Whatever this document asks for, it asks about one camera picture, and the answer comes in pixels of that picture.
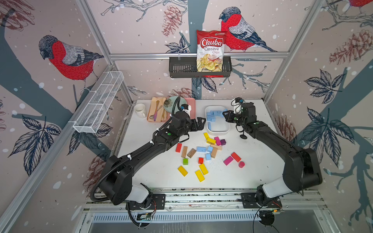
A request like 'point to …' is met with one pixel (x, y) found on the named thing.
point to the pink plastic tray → (191, 102)
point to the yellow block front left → (182, 171)
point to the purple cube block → (223, 142)
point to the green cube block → (185, 161)
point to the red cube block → (200, 160)
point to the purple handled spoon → (155, 116)
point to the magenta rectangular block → (228, 160)
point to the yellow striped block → (211, 141)
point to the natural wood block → (214, 152)
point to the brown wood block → (191, 153)
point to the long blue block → (201, 149)
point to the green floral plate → (168, 104)
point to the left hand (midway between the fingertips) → (202, 117)
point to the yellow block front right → (204, 169)
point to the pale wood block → (219, 147)
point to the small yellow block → (206, 134)
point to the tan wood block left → (184, 151)
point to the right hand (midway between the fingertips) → (222, 111)
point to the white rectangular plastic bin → (216, 122)
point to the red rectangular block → (178, 148)
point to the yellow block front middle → (199, 175)
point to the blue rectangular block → (209, 125)
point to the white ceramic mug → (139, 108)
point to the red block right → (235, 157)
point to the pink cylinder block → (241, 164)
